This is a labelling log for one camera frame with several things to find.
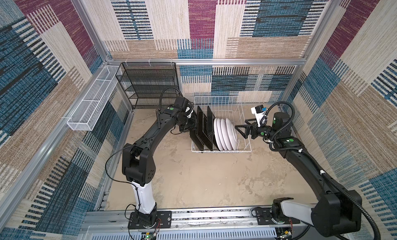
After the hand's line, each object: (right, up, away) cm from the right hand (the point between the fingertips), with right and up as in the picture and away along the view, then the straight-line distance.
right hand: (241, 125), depth 78 cm
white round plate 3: (-3, -5, +9) cm, 11 cm away
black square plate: (-21, -10, +9) cm, 25 cm away
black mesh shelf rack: (-58, +29, +31) cm, 72 cm away
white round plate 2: (-6, -5, +7) cm, 11 cm away
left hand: (-21, 0, +8) cm, 23 cm away
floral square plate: (-19, -3, +5) cm, 20 cm away
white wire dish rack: (-1, +12, +38) cm, 40 cm away
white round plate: (-11, -5, +7) cm, 14 cm away
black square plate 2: (-14, +3, +13) cm, 20 cm away
